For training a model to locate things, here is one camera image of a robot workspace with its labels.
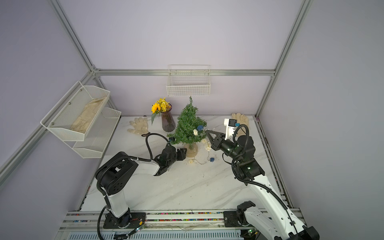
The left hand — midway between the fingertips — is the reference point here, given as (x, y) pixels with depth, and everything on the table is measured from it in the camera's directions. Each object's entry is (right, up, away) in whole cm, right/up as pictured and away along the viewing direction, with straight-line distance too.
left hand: (184, 150), depth 96 cm
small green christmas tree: (+5, +13, -20) cm, 25 cm away
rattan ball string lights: (+13, +7, -34) cm, 37 cm away
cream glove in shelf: (-51, +18, -20) cm, 58 cm away
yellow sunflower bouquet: (-14, +29, -3) cm, 32 cm away
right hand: (+13, +12, -28) cm, 33 cm away
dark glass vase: (-12, +18, +10) cm, 24 cm away
